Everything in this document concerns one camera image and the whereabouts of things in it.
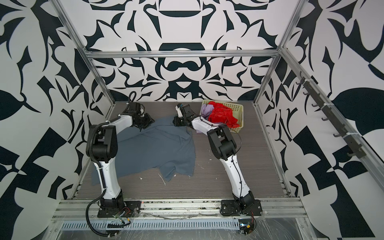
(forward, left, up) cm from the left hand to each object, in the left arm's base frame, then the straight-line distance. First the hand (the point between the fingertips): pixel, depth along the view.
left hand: (153, 118), depth 103 cm
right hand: (-1, -14, 0) cm, 14 cm away
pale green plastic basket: (+8, -60, -3) cm, 61 cm away
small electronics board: (-61, -50, -7) cm, 79 cm away
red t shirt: (-2, -46, +5) cm, 46 cm away
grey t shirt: (-16, -6, -7) cm, 19 cm away
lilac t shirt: (+4, -36, +2) cm, 36 cm away
